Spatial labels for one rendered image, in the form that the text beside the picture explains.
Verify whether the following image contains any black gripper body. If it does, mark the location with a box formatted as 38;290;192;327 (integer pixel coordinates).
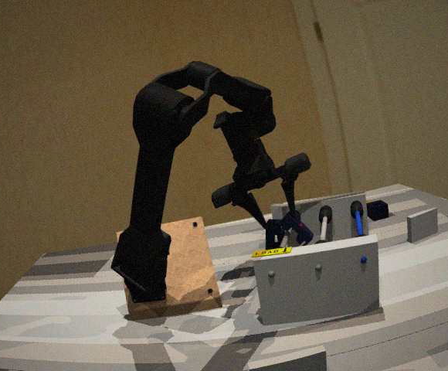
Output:
212;138;311;209

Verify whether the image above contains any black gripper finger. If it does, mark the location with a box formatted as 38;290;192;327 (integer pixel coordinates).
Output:
232;193;266;229
281;174;298;218

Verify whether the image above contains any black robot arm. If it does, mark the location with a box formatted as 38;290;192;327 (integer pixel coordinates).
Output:
110;61;277;303

